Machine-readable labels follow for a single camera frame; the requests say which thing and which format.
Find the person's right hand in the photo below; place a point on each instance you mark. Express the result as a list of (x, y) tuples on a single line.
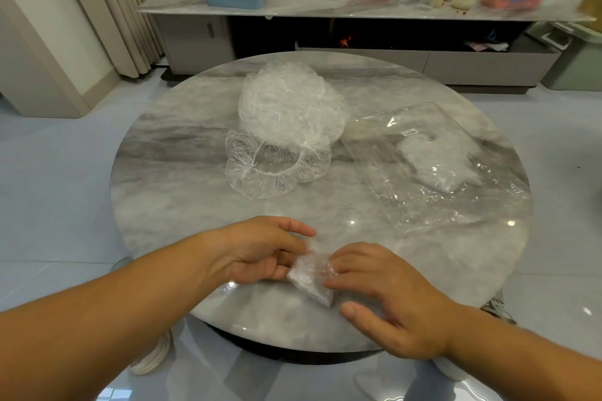
[(404, 307)]

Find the person's left hand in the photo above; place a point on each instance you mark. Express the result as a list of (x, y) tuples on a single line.
[(254, 250)]

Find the pile of clear plastic caps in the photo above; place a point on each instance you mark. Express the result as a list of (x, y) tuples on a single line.
[(292, 109)]

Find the clear plastic bag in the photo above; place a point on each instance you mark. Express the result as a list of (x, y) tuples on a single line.
[(498, 194)]

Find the person's left forearm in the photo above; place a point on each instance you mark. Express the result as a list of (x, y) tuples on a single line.
[(94, 330)]

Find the green storage bin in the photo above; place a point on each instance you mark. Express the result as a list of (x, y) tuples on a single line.
[(578, 62)]

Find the grey sneaker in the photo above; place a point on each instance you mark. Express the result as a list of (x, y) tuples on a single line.
[(498, 309), (152, 356)]

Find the black table base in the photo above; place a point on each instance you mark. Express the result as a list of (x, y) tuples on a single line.
[(292, 354)]

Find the long grey low cabinet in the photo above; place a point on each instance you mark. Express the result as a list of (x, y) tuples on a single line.
[(193, 39)]

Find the beige curtain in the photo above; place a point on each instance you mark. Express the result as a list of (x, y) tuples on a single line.
[(108, 6)]

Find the brown cardboard box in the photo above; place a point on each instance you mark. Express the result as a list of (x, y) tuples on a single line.
[(593, 9)]

